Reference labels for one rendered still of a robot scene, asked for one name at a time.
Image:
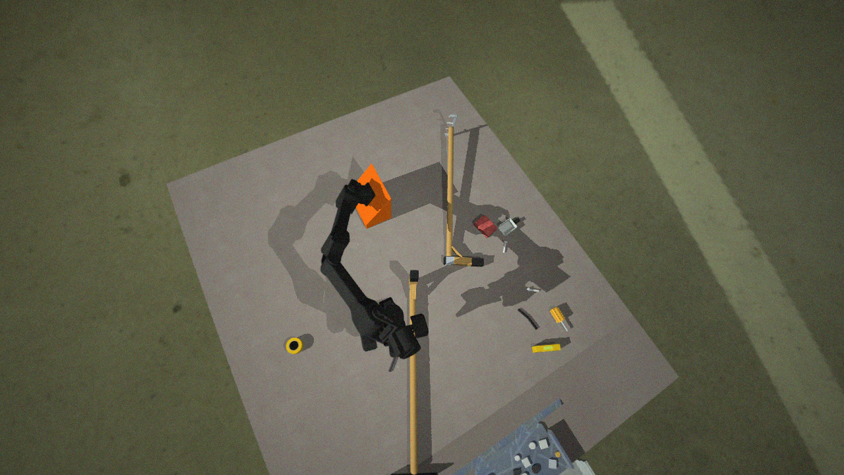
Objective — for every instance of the white open tray with dark handle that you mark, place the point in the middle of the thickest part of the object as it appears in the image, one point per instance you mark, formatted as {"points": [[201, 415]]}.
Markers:
{"points": [[508, 226]]}

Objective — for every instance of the yellow cylinder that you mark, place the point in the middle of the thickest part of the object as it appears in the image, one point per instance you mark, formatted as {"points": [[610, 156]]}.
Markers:
{"points": [[294, 346]]}

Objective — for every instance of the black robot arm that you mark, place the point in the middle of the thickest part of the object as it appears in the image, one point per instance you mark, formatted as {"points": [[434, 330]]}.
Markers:
{"points": [[367, 315]]}

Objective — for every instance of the long wooden-handled scraper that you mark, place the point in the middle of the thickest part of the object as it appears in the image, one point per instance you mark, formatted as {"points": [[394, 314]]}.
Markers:
{"points": [[413, 279]]}

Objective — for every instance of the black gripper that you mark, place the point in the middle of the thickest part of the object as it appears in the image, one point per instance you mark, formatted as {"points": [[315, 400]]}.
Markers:
{"points": [[419, 326]]}

